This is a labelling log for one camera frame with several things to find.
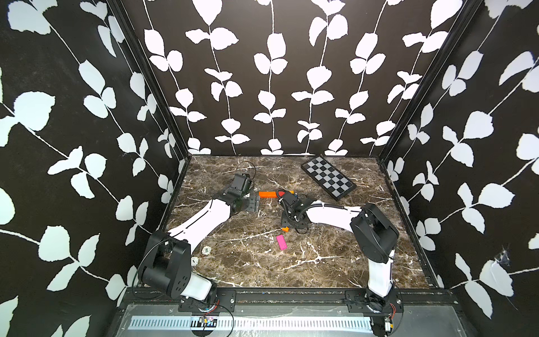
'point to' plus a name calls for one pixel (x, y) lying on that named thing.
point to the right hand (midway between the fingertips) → (283, 221)
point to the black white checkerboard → (333, 180)
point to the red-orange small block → (281, 193)
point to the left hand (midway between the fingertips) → (251, 198)
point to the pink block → (281, 242)
